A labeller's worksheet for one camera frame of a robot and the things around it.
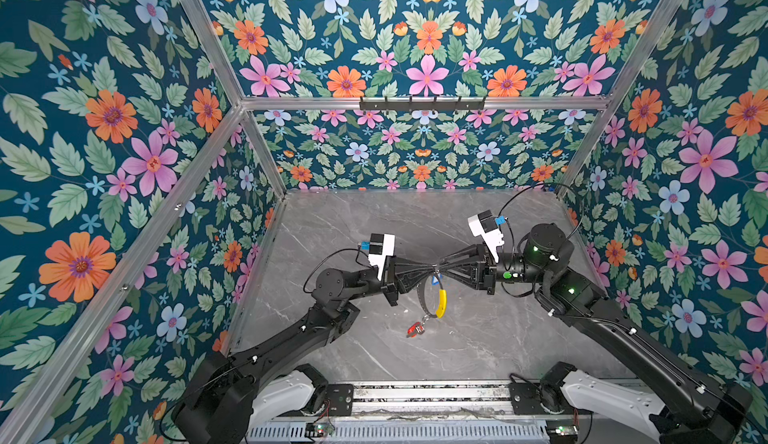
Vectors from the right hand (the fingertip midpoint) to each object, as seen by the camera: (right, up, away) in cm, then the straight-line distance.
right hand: (445, 265), depth 57 cm
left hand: (-2, -1, -2) cm, 3 cm away
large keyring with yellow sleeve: (0, -7, +1) cm, 7 cm away
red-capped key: (-6, -16, +9) cm, 19 cm away
